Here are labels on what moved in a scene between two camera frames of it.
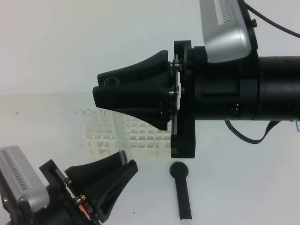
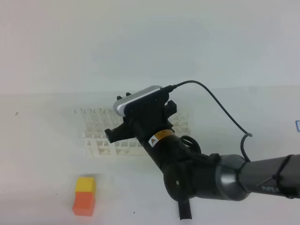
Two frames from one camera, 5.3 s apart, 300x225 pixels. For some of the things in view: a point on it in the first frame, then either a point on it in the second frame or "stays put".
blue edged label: x=297 y=123 stays put
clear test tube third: x=98 y=116 stays put
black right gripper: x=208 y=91 to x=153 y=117
